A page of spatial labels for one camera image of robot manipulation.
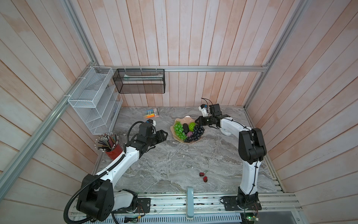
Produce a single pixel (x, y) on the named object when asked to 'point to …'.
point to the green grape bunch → (179, 130)
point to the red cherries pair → (205, 178)
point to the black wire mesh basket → (140, 80)
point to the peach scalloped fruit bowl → (187, 120)
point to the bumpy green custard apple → (191, 126)
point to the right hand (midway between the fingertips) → (195, 120)
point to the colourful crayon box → (151, 113)
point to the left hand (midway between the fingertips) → (165, 136)
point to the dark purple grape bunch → (198, 131)
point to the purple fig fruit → (189, 134)
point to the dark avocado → (186, 128)
